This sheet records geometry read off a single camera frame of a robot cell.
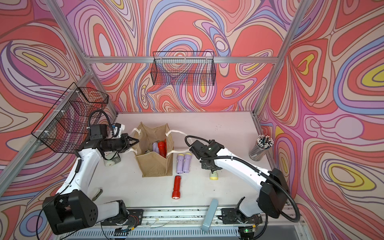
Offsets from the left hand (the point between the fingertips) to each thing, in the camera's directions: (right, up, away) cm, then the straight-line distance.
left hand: (139, 141), depth 79 cm
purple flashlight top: (+25, -13, +12) cm, 31 cm away
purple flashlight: (+21, -15, +11) cm, 28 cm away
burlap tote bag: (+7, -12, -3) cm, 14 cm away
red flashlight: (+20, -28, -1) cm, 34 cm away
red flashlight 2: (+10, -5, +10) cm, 15 cm away
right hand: (+40, -15, 0) cm, 43 cm away
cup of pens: (+69, -1, +4) cm, 69 cm away
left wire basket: (-34, +7, -7) cm, 36 cm away
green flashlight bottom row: (+39, -17, -5) cm, 43 cm away
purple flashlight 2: (+5, -6, +16) cm, 18 cm away
